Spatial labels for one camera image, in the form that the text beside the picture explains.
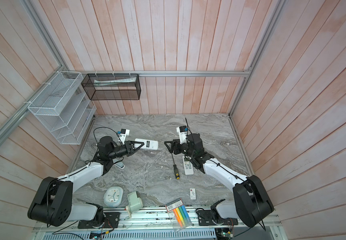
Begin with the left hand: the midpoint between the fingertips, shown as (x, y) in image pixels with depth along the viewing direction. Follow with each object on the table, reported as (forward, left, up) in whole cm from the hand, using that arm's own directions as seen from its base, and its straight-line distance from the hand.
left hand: (144, 147), depth 79 cm
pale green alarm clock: (-21, +16, -16) cm, 31 cm away
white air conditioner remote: (-3, -26, -17) cm, 31 cm away
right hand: (+4, -13, 0) cm, 14 cm away
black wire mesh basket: (+47, +27, +6) cm, 54 cm away
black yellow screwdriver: (-5, -18, -18) cm, 26 cm away
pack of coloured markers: (-29, -18, -18) cm, 39 cm away
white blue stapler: (-4, +16, -14) cm, 22 cm away
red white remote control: (+2, -2, 0) cm, 3 cm away
